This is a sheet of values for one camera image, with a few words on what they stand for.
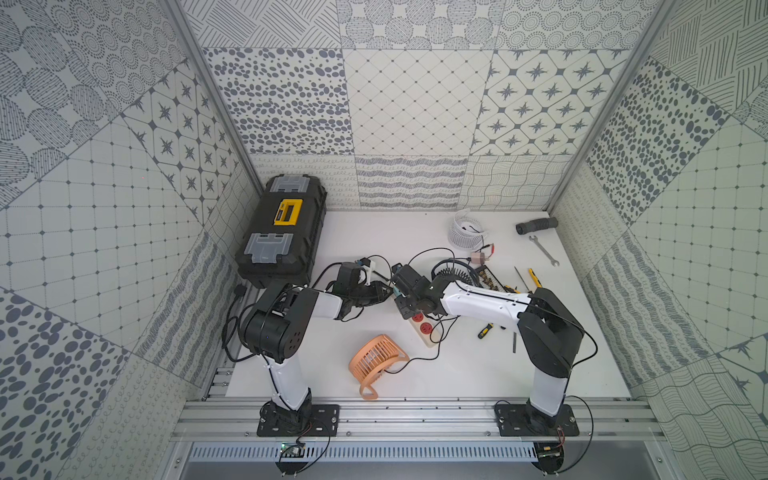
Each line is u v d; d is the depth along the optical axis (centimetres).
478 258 104
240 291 98
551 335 47
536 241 111
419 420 76
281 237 90
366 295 85
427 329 88
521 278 101
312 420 72
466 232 105
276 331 49
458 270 97
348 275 78
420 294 67
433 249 82
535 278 101
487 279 99
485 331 88
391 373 78
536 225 112
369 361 72
